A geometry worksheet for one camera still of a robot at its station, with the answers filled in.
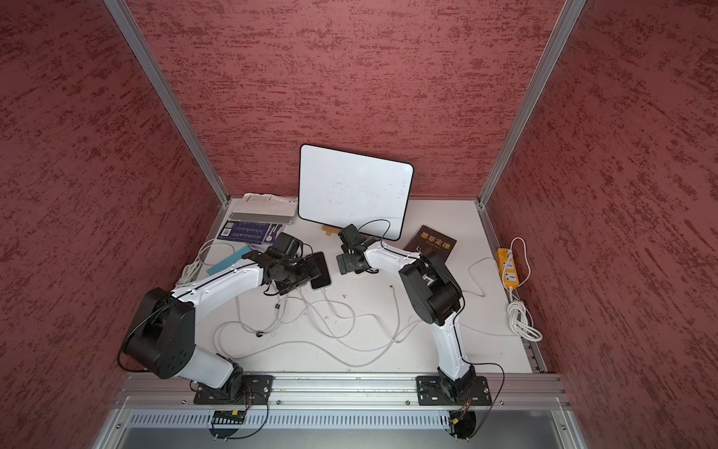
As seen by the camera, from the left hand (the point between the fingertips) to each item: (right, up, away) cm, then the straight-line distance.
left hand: (309, 282), depth 88 cm
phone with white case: (+4, 0, +6) cm, 7 cm away
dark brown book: (+42, +14, +17) cm, 47 cm away
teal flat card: (-31, +5, +9) cm, 32 cm away
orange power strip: (+69, +1, +7) cm, 70 cm away
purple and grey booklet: (-26, +21, +21) cm, 39 cm away
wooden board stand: (+4, +17, +16) cm, 24 cm away
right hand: (+15, +4, +11) cm, 19 cm away
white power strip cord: (+68, -9, -1) cm, 68 cm away
